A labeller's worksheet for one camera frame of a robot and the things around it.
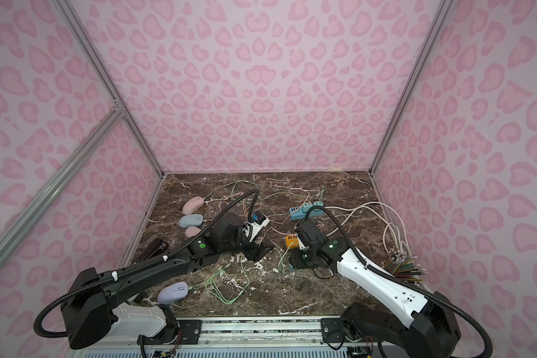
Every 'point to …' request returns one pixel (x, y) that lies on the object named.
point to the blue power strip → (299, 212)
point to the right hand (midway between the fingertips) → (293, 260)
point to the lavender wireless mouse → (172, 292)
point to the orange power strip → (290, 239)
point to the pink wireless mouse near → (192, 231)
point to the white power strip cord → (366, 206)
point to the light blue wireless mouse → (190, 220)
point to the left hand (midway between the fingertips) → (269, 241)
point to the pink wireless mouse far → (192, 204)
